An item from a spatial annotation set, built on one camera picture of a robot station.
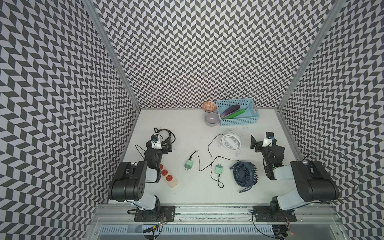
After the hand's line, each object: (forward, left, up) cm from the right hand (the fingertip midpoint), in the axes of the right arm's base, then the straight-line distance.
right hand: (258, 137), depth 90 cm
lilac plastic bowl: (+20, +28, -7) cm, 35 cm away
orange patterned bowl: (+35, +29, -8) cm, 46 cm away
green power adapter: (-13, +43, -9) cm, 46 cm away
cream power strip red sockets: (-22, +54, -7) cm, 59 cm away
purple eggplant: (+28, +13, -5) cm, 32 cm away
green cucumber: (+25, +7, -6) cm, 27 cm away
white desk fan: (-1, +16, -2) cm, 16 cm away
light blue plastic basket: (+26, -3, -9) cm, 28 cm away
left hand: (0, +60, 0) cm, 60 cm away
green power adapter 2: (-16, +25, -9) cm, 31 cm away
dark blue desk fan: (-23, +12, -1) cm, 26 cm away
